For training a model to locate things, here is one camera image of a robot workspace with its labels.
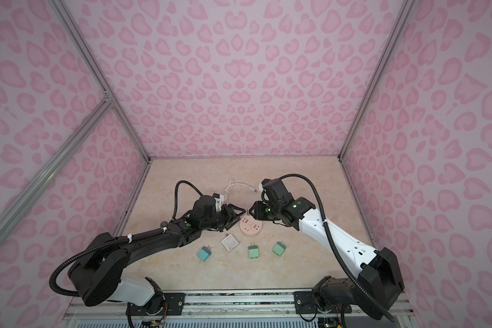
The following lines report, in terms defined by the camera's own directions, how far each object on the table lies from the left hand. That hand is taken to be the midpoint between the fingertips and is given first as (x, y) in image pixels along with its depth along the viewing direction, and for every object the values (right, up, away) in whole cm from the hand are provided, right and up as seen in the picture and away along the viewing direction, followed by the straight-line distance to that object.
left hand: (249, 219), depth 80 cm
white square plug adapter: (-8, -11, +6) cm, 15 cm away
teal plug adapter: (-18, -15, +4) cm, 24 cm away
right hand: (+1, +4, -1) cm, 4 cm away
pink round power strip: (0, -5, +11) cm, 12 cm away
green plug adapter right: (+12, -13, +5) cm, 19 cm away
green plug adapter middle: (+2, -14, +5) cm, 15 cm away
